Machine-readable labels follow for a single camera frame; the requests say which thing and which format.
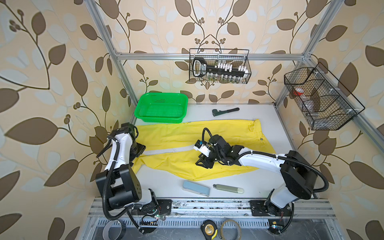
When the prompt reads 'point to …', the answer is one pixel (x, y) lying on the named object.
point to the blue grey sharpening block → (195, 188)
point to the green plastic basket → (161, 107)
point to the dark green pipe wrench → (215, 112)
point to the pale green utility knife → (228, 188)
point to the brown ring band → (228, 220)
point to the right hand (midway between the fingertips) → (198, 160)
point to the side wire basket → (325, 104)
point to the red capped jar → (299, 91)
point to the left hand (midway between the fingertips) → (138, 155)
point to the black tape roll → (106, 229)
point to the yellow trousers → (169, 147)
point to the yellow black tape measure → (209, 229)
